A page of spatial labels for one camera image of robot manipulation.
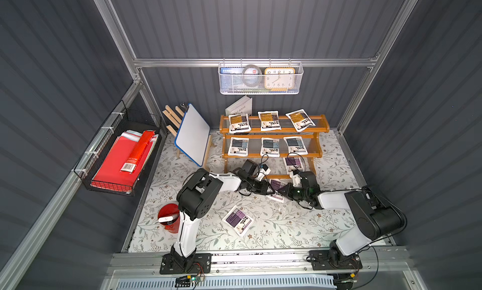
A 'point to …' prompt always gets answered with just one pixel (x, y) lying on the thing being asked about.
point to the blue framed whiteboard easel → (193, 138)
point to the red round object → (169, 217)
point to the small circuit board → (184, 281)
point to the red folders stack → (109, 177)
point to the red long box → (145, 139)
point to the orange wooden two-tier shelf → (272, 137)
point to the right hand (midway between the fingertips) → (278, 192)
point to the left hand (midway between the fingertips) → (274, 194)
